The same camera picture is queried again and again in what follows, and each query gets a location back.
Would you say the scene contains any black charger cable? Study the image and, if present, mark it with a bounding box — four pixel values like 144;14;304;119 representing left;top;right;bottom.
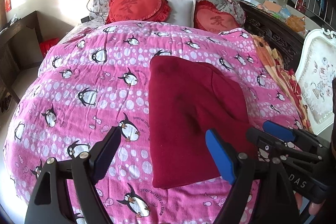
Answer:
80;0;124;24

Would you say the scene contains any dark wooden desk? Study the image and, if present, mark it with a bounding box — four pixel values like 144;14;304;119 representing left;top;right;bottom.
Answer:
1;11;44;103

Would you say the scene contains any red heart pillow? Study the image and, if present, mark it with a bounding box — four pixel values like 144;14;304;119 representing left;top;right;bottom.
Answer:
194;0;240;34
105;0;171;24

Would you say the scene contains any dark carved wooden headboard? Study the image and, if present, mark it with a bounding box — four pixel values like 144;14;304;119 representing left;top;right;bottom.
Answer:
240;1;304;71

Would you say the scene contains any white ornate chair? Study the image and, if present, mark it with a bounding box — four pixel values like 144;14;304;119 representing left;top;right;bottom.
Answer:
295;28;335;135

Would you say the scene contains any right red heart pillow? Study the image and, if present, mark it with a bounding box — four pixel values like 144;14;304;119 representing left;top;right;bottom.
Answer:
194;0;240;34

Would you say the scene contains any orange plastic bag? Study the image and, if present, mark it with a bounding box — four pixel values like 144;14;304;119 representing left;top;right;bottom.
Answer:
285;15;305;33

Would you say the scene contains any pink penguin bedspread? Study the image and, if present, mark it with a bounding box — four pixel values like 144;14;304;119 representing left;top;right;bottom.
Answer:
3;22;307;223

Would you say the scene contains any right hand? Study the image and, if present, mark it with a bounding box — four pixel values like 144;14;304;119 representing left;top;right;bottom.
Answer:
294;191;326;217

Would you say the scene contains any left red heart pillow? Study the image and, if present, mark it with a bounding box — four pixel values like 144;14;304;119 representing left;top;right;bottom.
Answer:
105;0;171;24

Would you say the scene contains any orange red floral blanket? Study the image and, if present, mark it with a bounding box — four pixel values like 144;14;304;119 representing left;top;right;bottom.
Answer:
251;35;313;133

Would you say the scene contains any white square pillow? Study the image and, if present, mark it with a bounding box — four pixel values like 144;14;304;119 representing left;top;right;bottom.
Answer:
165;0;197;28

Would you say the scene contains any red bag on floor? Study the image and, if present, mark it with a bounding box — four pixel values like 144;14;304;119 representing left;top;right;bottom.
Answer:
39;38;60;57

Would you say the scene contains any dark red garment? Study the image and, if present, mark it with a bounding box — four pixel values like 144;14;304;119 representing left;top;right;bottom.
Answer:
149;56;257;189

